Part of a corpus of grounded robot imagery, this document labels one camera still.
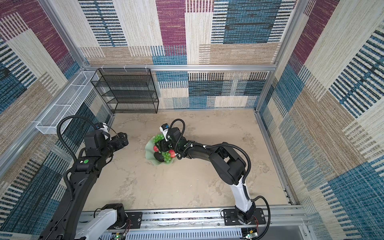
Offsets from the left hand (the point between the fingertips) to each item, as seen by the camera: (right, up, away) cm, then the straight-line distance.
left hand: (119, 134), depth 75 cm
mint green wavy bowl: (+11, -13, +16) cm, 23 cm away
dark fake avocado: (+16, -14, +14) cm, 26 cm away
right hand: (+17, -6, +15) cm, 24 cm away
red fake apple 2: (+25, -12, +14) cm, 31 cm away
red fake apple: (+13, -10, +19) cm, 25 cm away
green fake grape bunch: (+22, -14, +13) cm, 29 cm away
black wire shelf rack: (-11, +30, +35) cm, 47 cm away
